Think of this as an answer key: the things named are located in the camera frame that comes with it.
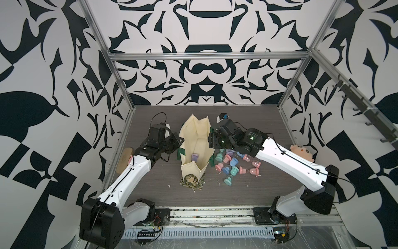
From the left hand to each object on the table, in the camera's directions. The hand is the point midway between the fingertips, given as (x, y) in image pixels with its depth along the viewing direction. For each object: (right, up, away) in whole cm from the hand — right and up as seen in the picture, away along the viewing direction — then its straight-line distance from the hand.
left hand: (184, 136), depth 80 cm
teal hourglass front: (+23, -24, +2) cm, 33 cm away
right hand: (+14, +1, -7) cm, 16 cm away
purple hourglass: (+5, -13, +11) cm, 18 cm away
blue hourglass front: (+23, -19, +6) cm, 30 cm away
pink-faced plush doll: (+65, -9, +7) cm, 66 cm away
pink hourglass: (+24, -14, +11) cm, 30 cm away
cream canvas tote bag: (+5, 0, +17) cm, 18 cm away
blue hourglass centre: (+28, -15, +9) cm, 33 cm away
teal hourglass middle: (+27, -19, +5) cm, 33 cm away
